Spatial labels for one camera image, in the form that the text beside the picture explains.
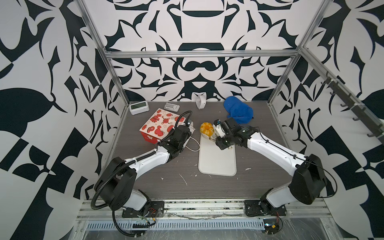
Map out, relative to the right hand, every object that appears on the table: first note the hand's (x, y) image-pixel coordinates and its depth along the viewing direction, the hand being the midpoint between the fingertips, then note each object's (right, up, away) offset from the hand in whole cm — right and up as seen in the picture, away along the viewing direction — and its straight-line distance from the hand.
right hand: (219, 140), depth 84 cm
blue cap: (+22, +16, +30) cm, 40 cm away
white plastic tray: (-2, -13, +5) cm, 14 cm away
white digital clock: (-54, +19, +27) cm, 63 cm away
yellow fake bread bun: (-6, +6, +11) cm, 14 cm away
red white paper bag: (-34, +8, +7) cm, 36 cm away
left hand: (-23, +8, +2) cm, 25 cm away
